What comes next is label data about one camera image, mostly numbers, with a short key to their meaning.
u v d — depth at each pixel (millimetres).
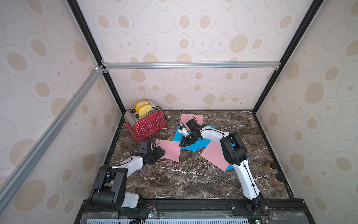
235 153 606
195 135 805
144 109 924
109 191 427
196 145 954
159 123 1007
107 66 897
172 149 963
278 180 747
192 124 861
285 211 732
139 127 915
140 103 950
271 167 795
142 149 719
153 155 811
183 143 910
